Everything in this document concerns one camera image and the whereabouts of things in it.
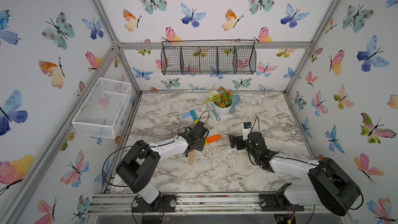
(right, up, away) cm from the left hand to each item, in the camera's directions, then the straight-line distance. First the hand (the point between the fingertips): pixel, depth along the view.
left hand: (199, 140), depth 92 cm
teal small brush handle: (+8, +20, +17) cm, 27 cm away
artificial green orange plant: (+15, +24, +4) cm, 29 cm away
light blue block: (-10, +14, +16) cm, 23 cm away
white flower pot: (+15, +17, +12) cm, 25 cm away
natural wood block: (-4, -9, -4) cm, 10 cm away
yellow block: (+4, -1, +1) cm, 4 cm away
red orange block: (+7, 0, +4) cm, 8 cm away
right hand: (+22, +5, -4) cm, 23 cm away
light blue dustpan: (+26, +25, +24) cm, 43 cm away
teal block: (-4, +14, +16) cm, 21 cm away
